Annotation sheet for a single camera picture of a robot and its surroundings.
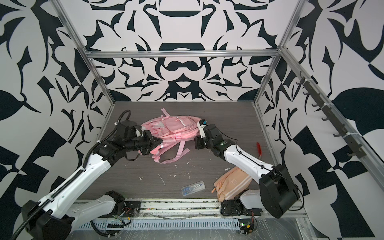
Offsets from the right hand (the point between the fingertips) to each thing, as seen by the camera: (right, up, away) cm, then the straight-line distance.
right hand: (195, 136), depth 85 cm
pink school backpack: (-11, +3, -2) cm, 12 cm away
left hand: (-16, +2, -12) cm, 20 cm away
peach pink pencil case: (+19, -25, -4) cm, 31 cm away
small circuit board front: (+24, -40, -14) cm, 49 cm away
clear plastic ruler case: (-1, -26, -6) cm, 27 cm away
